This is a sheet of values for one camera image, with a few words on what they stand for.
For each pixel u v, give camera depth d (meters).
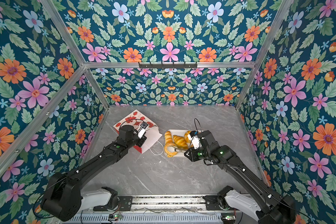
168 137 0.98
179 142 0.93
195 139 0.66
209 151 0.55
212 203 0.73
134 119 0.98
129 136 0.65
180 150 0.75
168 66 0.93
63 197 0.40
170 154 0.87
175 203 0.75
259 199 0.41
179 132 1.02
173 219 0.77
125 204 0.73
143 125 0.72
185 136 0.97
